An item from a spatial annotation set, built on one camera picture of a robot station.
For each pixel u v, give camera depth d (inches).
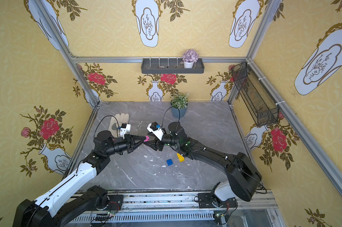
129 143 25.3
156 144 25.8
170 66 36.3
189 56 32.3
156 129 25.1
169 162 33.8
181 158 34.6
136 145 26.8
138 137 28.0
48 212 15.6
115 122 41.7
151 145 26.7
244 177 16.8
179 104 39.7
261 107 34.7
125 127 28.2
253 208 30.1
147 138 28.2
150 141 27.6
